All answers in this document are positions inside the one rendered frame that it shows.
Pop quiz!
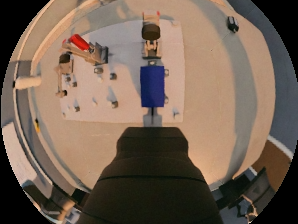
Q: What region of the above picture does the white plastic bottle with black cap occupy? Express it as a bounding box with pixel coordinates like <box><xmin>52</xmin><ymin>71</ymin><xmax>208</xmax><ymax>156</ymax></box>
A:
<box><xmin>12</xmin><ymin>75</ymin><xmax>41</xmax><ymax>89</ymax></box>

